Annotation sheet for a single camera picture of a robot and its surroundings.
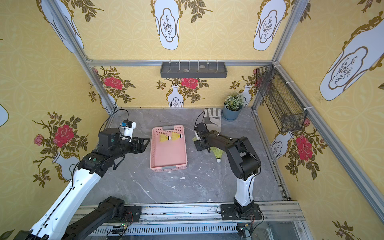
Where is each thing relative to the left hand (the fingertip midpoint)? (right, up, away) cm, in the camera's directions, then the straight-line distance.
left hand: (146, 139), depth 75 cm
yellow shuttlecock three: (+24, -2, +21) cm, 32 cm away
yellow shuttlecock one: (+4, -2, +24) cm, 24 cm away
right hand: (+28, -7, +24) cm, 37 cm away
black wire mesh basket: (+76, +13, +7) cm, 77 cm away
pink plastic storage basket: (+7, -13, +20) cm, 25 cm away
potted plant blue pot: (+51, +13, +35) cm, 63 cm away
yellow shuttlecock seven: (+39, -11, +16) cm, 43 cm away
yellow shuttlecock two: (+12, -1, +25) cm, 28 cm away
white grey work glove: (+38, +11, +39) cm, 55 cm away
